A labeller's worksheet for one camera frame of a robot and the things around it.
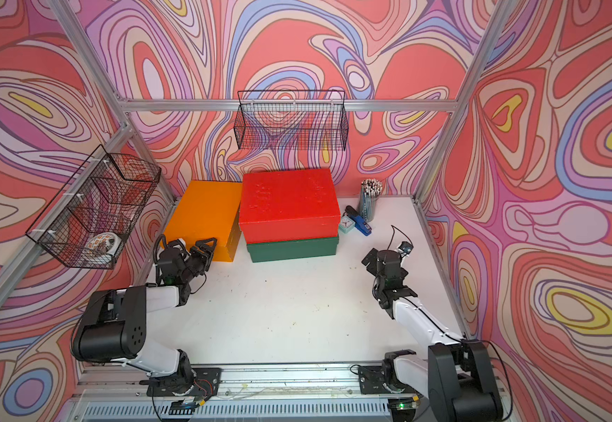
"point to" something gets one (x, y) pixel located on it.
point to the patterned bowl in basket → (102, 247)
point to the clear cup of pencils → (370, 191)
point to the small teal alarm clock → (346, 224)
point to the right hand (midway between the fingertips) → (381, 262)
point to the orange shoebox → (206, 210)
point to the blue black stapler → (358, 220)
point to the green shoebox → (293, 249)
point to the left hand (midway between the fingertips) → (218, 244)
